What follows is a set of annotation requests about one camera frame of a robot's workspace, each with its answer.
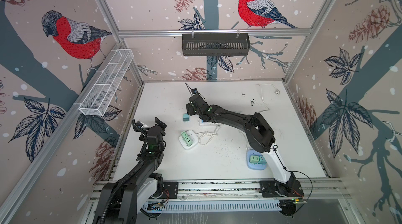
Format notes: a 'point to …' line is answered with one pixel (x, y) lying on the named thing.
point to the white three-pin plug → (277, 92)
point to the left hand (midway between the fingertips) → (151, 122)
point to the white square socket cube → (193, 136)
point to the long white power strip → (201, 123)
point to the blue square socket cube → (255, 166)
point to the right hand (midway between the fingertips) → (190, 106)
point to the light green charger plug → (188, 141)
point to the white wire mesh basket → (105, 82)
